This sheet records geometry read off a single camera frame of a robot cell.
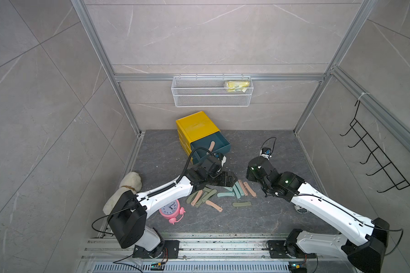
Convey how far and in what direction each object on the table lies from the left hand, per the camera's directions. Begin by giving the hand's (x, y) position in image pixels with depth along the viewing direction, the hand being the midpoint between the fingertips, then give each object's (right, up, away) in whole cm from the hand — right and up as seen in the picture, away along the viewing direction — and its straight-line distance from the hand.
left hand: (233, 176), depth 79 cm
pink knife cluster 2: (+8, -9, +13) cm, 17 cm away
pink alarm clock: (-29, -18, +3) cm, 34 cm away
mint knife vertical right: (+6, -10, +12) cm, 17 cm away
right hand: (+9, +4, -2) cm, 10 cm away
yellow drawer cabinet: (-21, +24, +14) cm, 35 cm away
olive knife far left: (-20, -12, +9) cm, 25 cm away
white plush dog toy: (-51, -4, +6) cm, 52 cm away
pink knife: (-10, +15, +13) cm, 22 cm away
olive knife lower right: (+6, -16, +8) cm, 18 cm away
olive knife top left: (-13, -10, +13) cm, 21 cm away
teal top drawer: (-5, +15, +9) cm, 18 cm away
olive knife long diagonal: (-12, -13, +11) cm, 21 cm away
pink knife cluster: (-18, -13, +10) cm, 24 cm away
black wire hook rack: (+55, +2, -20) cm, 59 cm away
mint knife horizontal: (-2, -12, +12) cm, 17 cm away
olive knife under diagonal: (-16, -15, +9) cm, 24 cm away
